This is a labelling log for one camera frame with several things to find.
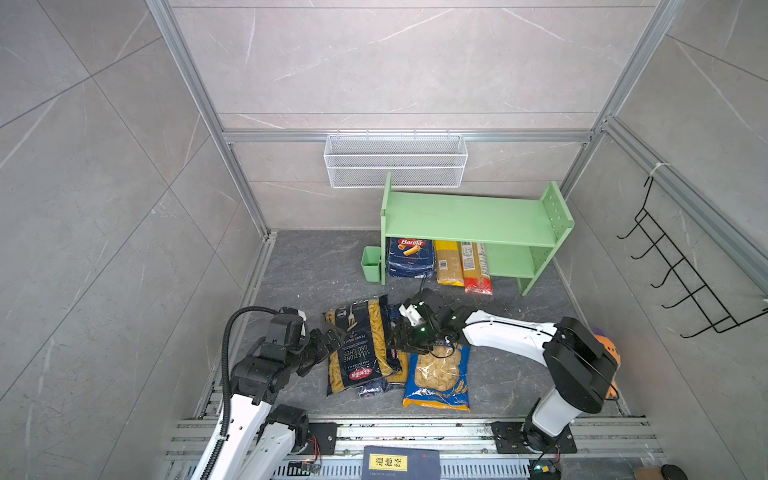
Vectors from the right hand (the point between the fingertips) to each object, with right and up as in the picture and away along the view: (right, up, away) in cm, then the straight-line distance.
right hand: (392, 345), depth 82 cm
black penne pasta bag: (-8, -2, -3) cm, 9 cm away
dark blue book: (+1, -23, -14) cm, 27 cm away
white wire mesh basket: (+8, +58, +19) cm, 61 cm away
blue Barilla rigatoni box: (+5, +25, +6) cm, 26 cm away
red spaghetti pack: (+25, +18, +5) cm, 32 cm away
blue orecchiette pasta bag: (+13, -9, -2) cm, 16 cm away
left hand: (-15, +5, -8) cm, 18 cm away
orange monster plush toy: (+60, 0, -2) cm, 60 cm away
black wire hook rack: (+66, +15, -19) cm, 70 cm away
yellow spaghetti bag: (+17, +23, +9) cm, 30 cm away
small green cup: (-8, +23, +24) cm, 34 cm away
